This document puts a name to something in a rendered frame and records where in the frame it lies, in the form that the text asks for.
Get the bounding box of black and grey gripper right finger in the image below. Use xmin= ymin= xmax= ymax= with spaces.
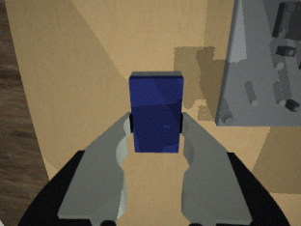
xmin=179 ymin=112 xmax=290 ymax=226

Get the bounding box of dark blue block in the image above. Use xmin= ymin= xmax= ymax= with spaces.
xmin=128 ymin=71 xmax=183 ymax=153

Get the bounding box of grey metal fixture plate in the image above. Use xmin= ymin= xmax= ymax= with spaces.
xmin=215 ymin=0 xmax=301 ymax=127

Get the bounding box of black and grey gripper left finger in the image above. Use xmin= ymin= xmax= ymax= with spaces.
xmin=17 ymin=112 xmax=133 ymax=226

